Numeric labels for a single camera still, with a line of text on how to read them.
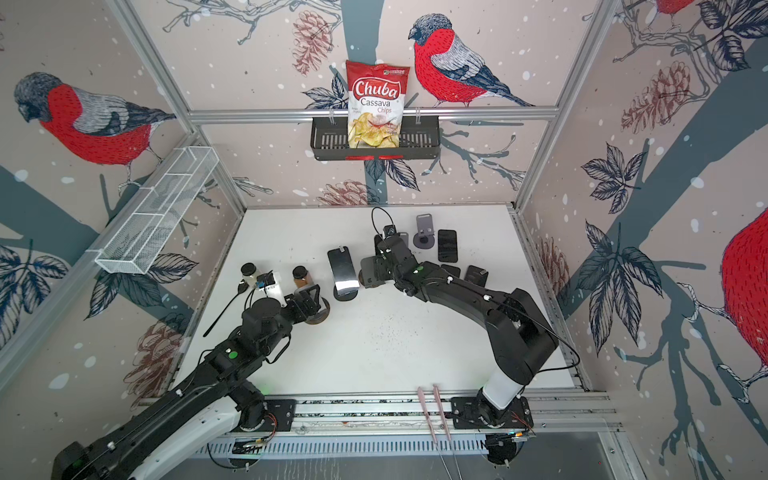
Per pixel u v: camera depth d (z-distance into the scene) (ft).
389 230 2.53
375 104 2.74
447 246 3.58
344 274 2.97
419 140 3.50
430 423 2.36
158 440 1.50
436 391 2.61
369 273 3.20
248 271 2.98
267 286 2.21
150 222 2.49
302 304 2.29
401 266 2.16
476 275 3.30
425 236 3.53
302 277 2.96
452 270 2.02
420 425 2.39
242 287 3.20
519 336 1.47
